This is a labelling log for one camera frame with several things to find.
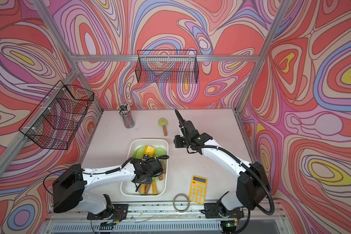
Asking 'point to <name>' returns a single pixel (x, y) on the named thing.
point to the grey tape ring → (174, 204)
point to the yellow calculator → (198, 189)
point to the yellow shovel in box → (148, 150)
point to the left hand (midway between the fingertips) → (148, 180)
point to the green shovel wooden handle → (165, 130)
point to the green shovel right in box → (160, 151)
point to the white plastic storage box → (129, 189)
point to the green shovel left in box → (138, 152)
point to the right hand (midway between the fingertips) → (177, 144)
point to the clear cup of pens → (124, 110)
